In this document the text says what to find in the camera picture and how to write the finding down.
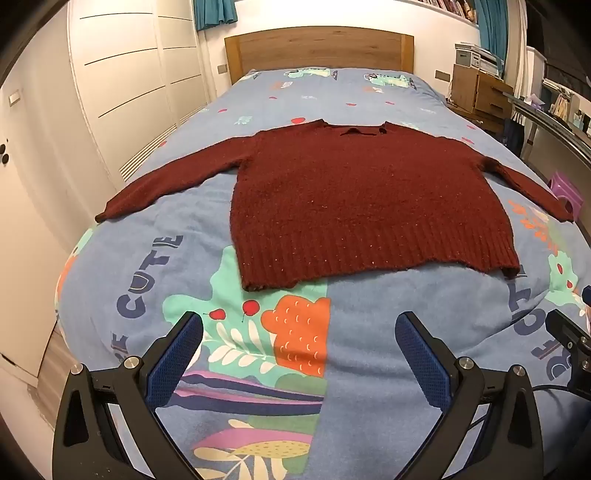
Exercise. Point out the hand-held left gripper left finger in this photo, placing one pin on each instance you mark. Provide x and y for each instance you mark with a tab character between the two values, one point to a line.
178	355

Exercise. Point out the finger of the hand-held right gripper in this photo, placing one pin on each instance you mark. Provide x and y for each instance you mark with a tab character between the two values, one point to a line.
587	296
563	327

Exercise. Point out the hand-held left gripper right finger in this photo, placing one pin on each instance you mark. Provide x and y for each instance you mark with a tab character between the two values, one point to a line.
422	360

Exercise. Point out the dark red knit sweater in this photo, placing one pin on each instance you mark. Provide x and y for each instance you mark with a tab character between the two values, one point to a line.
360	207

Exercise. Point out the bed with blue patterned cover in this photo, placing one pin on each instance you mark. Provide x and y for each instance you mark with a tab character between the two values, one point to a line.
369	323

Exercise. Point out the purple plastic stool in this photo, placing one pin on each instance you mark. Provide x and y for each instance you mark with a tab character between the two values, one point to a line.
565	189

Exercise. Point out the dark blue bag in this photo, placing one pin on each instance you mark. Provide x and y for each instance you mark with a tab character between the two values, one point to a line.
513	138

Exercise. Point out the dark-edged desk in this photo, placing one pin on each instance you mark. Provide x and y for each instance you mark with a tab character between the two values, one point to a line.
554	123

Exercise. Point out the white door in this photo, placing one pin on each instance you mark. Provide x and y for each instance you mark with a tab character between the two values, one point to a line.
18	230

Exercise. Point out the wooden nightstand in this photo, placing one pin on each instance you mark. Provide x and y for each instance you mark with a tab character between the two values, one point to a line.
480	92

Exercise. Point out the white cabinet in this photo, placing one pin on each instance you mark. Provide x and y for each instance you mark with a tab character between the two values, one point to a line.
535	69

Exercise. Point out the grey printer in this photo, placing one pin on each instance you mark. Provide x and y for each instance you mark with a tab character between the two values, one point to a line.
471	55

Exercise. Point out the teal curtain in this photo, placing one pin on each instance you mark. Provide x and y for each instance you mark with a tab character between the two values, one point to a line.
214	11
496	32

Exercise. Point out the white wardrobe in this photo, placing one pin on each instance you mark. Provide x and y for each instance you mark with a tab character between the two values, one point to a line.
129	69

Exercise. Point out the row of books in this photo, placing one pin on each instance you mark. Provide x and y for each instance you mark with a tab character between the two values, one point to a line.
452	5

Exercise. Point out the wooden headboard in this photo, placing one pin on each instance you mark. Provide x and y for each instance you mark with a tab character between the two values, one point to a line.
323	50

